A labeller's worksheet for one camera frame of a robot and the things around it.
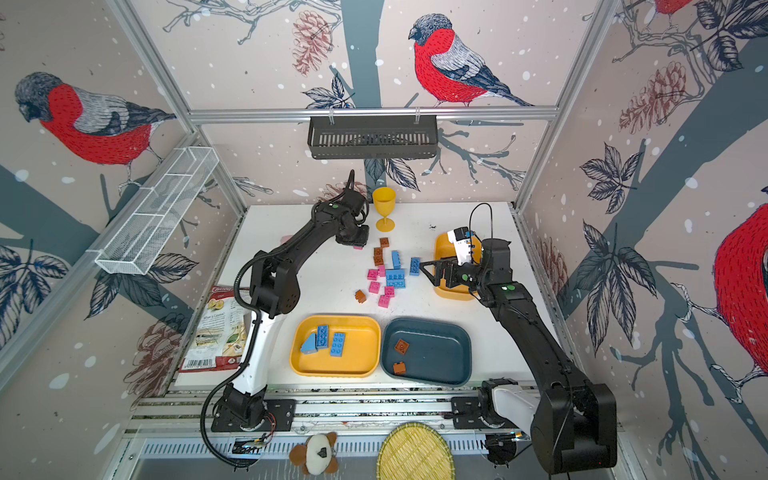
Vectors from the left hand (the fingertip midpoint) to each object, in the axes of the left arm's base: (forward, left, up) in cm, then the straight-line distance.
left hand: (363, 240), depth 99 cm
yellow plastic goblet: (+12, -7, +6) cm, 15 cm away
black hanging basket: (+32, -3, +20) cm, 38 cm away
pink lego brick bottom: (-19, -7, -7) cm, 22 cm away
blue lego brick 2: (-6, -18, -7) cm, 20 cm away
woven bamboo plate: (-57, -14, -8) cm, 60 cm away
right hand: (-18, -20, +11) cm, 29 cm away
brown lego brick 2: (-33, -12, -8) cm, 36 cm away
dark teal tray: (-34, -19, -9) cm, 40 cm away
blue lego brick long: (-30, +11, -8) cm, 33 cm away
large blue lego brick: (-11, -11, -7) cm, 17 cm away
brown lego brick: (-39, -11, -7) cm, 41 cm away
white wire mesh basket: (-7, +53, +22) cm, 58 cm away
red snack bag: (-31, +40, -5) cm, 51 cm away
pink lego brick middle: (-8, -3, -8) cm, 12 cm away
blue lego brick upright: (-3, -11, -8) cm, 14 cm away
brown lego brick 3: (-17, +1, -8) cm, 19 cm away
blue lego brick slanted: (-33, +15, -8) cm, 37 cm away
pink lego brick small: (-15, -9, -8) cm, 19 cm away
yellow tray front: (-34, -1, -9) cm, 35 cm away
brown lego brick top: (+4, -7, -7) cm, 10 cm away
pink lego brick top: (-3, +2, 0) cm, 3 cm away
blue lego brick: (-33, +6, -8) cm, 34 cm away
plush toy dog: (-58, +8, -6) cm, 59 cm away
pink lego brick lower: (-13, -4, -9) cm, 16 cm away
